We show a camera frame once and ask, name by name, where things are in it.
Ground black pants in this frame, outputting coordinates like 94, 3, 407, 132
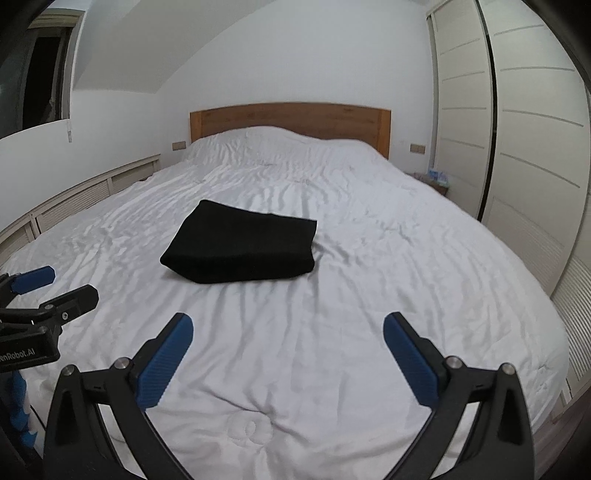
160, 200, 318, 284

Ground white low louvred cabinet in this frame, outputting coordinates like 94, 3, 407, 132
1, 154, 160, 264

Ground white duvet on bed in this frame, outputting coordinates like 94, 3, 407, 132
4, 128, 568, 479

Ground wooden bedside table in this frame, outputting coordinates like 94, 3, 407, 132
410, 172, 449, 197

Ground dark window opening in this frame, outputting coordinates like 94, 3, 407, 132
0, 11, 86, 139

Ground wooden headboard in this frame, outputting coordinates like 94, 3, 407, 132
189, 102, 392, 158

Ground white wardrobe with louvred doors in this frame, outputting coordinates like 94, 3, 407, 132
428, 1, 590, 403

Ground beige wall switch plate right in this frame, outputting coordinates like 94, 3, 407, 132
410, 144, 426, 154

